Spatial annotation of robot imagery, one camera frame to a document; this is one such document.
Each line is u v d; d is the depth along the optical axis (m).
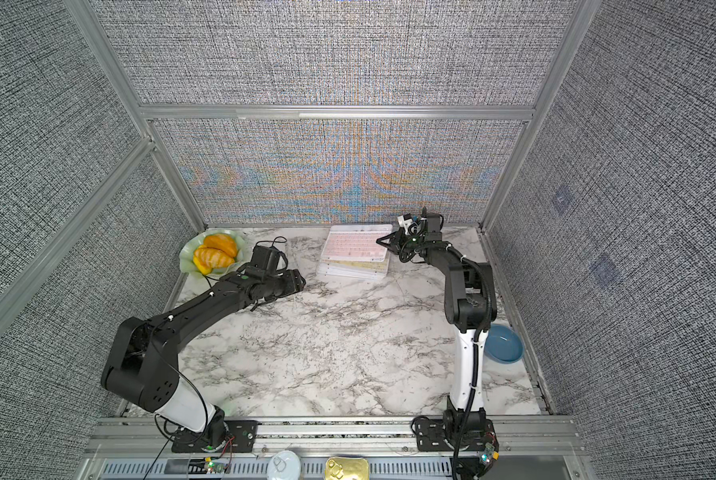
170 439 0.72
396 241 0.90
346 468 0.66
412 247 0.90
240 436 0.73
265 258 0.70
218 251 1.03
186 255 1.04
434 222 0.86
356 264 1.04
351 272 1.04
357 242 1.01
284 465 0.65
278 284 0.79
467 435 0.67
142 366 0.44
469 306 0.60
